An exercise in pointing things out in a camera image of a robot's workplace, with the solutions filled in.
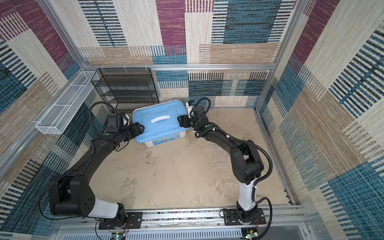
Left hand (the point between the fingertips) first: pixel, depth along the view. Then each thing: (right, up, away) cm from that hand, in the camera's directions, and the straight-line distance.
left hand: (140, 126), depth 86 cm
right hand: (+24, +5, +4) cm, 25 cm away
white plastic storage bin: (+5, -11, +11) cm, 16 cm away
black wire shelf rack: (-18, +29, +23) cm, 41 cm away
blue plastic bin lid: (+10, +4, +3) cm, 11 cm away
